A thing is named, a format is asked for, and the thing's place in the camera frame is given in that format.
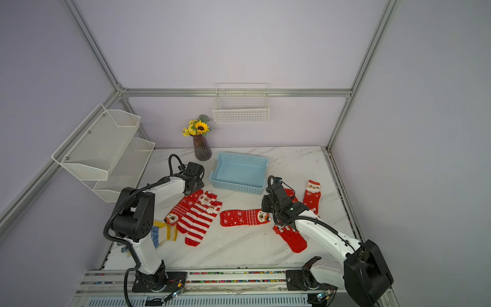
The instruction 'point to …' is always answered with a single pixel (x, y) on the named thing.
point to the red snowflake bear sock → (243, 217)
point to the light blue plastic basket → (240, 173)
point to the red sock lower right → (296, 242)
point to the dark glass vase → (202, 149)
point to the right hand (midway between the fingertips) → (268, 202)
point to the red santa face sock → (312, 196)
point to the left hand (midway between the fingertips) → (195, 186)
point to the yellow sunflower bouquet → (197, 127)
